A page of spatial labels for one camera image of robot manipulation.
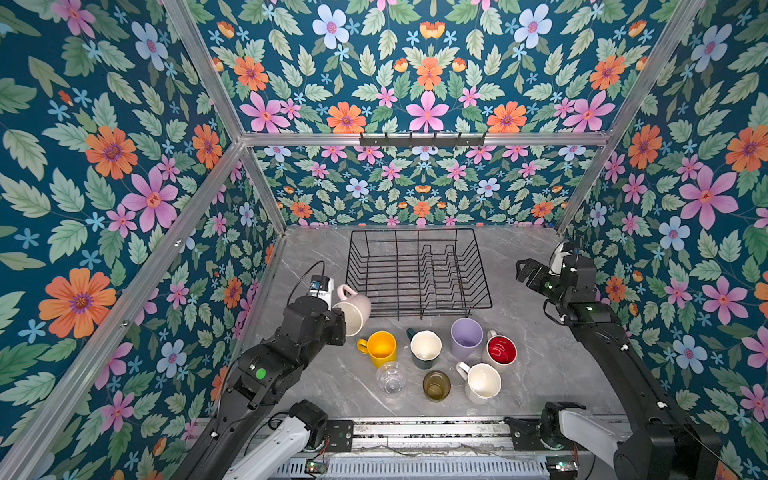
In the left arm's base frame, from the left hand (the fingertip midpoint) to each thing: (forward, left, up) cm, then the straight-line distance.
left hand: (345, 305), depth 67 cm
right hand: (+12, -49, -5) cm, 51 cm away
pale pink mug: (-2, -3, +2) cm, 4 cm away
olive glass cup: (-12, -21, -27) cm, 36 cm away
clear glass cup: (-9, -9, -27) cm, 30 cm away
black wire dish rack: (+26, -20, -26) cm, 41 cm away
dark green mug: (-1, -19, -25) cm, 31 cm away
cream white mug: (-12, -34, -23) cm, 43 cm away
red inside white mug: (-3, -41, -25) cm, 48 cm away
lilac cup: (+1, -32, -24) cm, 40 cm away
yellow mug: (0, -6, -25) cm, 26 cm away
